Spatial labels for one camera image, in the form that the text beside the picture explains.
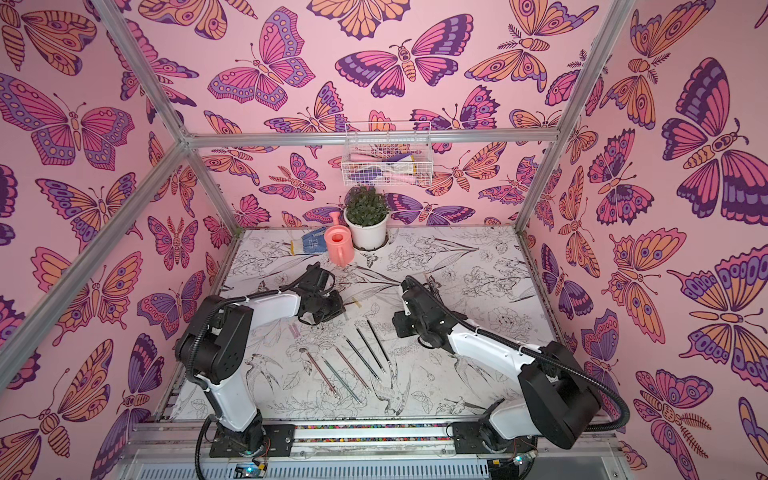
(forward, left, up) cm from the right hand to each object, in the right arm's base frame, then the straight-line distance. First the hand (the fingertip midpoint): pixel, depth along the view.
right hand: (400, 315), depth 87 cm
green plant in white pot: (+35, +11, +9) cm, 38 cm away
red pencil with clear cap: (-13, +13, -9) cm, 20 cm away
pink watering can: (+27, +21, +2) cm, 35 cm away
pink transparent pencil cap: (-2, +33, -8) cm, 34 cm away
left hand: (+7, +16, -7) cm, 19 cm away
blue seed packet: (+35, +33, -8) cm, 49 cm away
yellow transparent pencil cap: (+9, +14, -9) cm, 19 cm away
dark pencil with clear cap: (-4, +7, -8) cm, 11 cm away
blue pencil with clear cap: (-9, +11, -8) cm, 17 cm away
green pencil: (-16, +16, -9) cm, 24 cm away
